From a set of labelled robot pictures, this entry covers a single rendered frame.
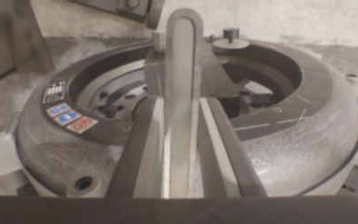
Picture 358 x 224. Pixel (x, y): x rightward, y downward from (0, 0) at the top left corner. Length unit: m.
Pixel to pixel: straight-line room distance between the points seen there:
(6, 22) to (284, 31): 1.43
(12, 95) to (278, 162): 1.42
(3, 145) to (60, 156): 0.20
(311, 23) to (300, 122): 1.11
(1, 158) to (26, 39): 0.89
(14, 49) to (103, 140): 1.11
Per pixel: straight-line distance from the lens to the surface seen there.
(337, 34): 1.50
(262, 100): 0.60
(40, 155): 0.33
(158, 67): 0.31
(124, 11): 0.90
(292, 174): 0.26
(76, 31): 1.18
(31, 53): 1.30
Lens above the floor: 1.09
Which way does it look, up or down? 59 degrees down
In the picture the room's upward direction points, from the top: 170 degrees clockwise
